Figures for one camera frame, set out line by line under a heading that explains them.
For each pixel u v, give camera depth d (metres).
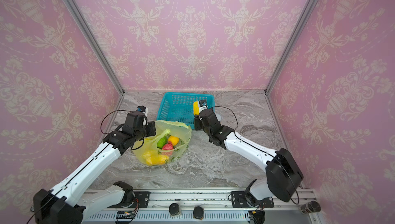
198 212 0.63
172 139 0.90
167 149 0.85
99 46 0.95
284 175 0.42
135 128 0.60
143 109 0.70
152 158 0.81
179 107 1.10
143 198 0.74
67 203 0.39
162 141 0.88
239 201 0.73
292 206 0.73
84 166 0.45
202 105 0.70
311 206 0.64
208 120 0.61
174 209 0.65
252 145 0.49
